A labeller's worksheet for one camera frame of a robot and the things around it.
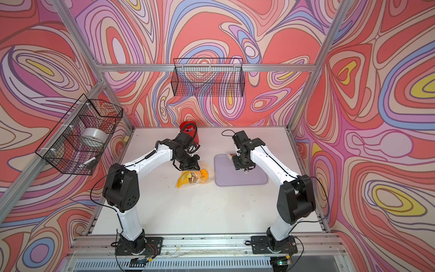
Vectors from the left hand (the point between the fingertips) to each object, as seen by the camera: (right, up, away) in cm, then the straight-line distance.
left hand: (202, 169), depth 88 cm
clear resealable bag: (-5, -5, +1) cm, 7 cm away
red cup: (-9, +23, +14) cm, 28 cm away
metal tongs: (+15, +6, +5) cm, 17 cm away
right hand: (+21, +1, -2) cm, 21 cm away
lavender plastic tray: (+13, -5, +8) cm, 16 cm away
